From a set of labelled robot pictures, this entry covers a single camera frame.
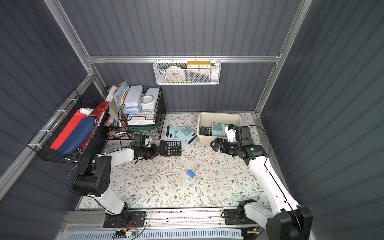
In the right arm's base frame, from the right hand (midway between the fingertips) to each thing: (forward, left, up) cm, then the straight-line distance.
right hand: (221, 148), depth 78 cm
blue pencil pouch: (+3, +65, +14) cm, 67 cm away
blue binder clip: (-6, +16, -19) cm, 25 cm away
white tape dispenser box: (+33, +44, +4) cm, 56 cm away
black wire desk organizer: (+25, +52, +4) cm, 58 cm away
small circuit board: (-36, +47, -19) cm, 62 cm away
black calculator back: (+11, +31, -17) cm, 37 cm away
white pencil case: (+35, +54, +6) cm, 65 cm away
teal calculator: (+24, +31, -16) cm, 42 cm away
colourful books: (+34, +62, +9) cm, 71 cm away
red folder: (+11, +63, +14) cm, 66 cm away
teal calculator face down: (+21, -2, -10) cm, 24 cm away
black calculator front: (+23, +7, -13) cm, 27 cm away
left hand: (+7, +35, -16) cm, 39 cm away
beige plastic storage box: (+31, +6, -10) cm, 33 cm away
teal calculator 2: (+21, +20, -17) cm, 33 cm away
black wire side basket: (-8, +76, +17) cm, 79 cm away
